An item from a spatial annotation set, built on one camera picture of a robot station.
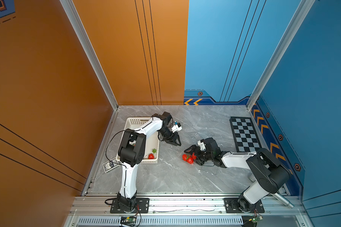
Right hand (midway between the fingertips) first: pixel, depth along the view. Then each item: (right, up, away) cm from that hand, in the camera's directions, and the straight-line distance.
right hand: (187, 155), depth 88 cm
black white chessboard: (+41, +11, +9) cm, 43 cm away
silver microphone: (+48, -19, -15) cm, 54 cm away
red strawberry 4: (-24, -1, +1) cm, 24 cm away
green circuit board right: (+32, -27, -19) cm, 46 cm away
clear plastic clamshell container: (+1, 0, -1) cm, 1 cm away
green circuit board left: (-31, -29, -17) cm, 46 cm away
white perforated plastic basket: (-23, +3, +6) cm, 24 cm away
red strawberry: (+1, -2, -3) cm, 4 cm away
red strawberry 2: (-2, 0, -1) cm, 3 cm away
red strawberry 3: (+4, 0, -1) cm, 4 cm away
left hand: (-5, +8, +3) cm, 10 cm away
